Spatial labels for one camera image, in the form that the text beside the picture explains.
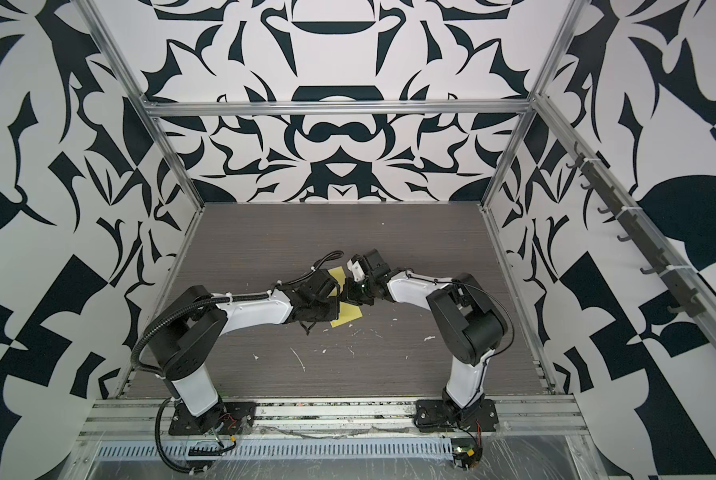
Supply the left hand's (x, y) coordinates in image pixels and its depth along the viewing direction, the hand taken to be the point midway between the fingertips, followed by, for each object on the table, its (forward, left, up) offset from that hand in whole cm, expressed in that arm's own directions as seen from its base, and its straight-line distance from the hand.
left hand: (342, 305), depth 91 cm
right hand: (+2, 0, +3) cm, 3 cm away
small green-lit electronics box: (-37, -29, -3) cm, 47 cm away
